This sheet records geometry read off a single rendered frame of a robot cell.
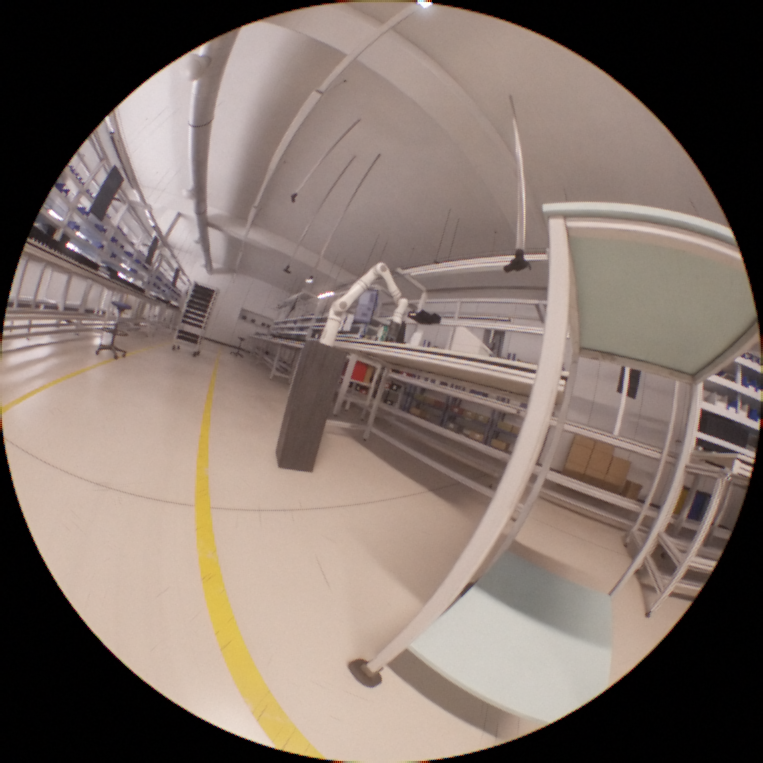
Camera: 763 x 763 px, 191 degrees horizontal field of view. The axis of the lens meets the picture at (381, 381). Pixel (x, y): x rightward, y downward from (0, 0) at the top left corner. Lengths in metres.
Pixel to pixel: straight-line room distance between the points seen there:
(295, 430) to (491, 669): 1.43
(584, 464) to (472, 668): 3.94
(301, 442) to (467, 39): 3.81
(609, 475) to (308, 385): 4.31
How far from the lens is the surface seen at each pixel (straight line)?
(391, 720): 0.79
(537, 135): 3.31
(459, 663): 0.54
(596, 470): 4.31
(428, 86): 2.74
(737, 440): 2.53
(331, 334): 1.50
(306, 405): 1.44
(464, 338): 1.20
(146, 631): 0.82
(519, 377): 1.02
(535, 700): 0.60
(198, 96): 3.76
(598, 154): 3.47
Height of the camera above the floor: 0.74
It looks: level
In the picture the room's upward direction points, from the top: 18 degrees clockwise
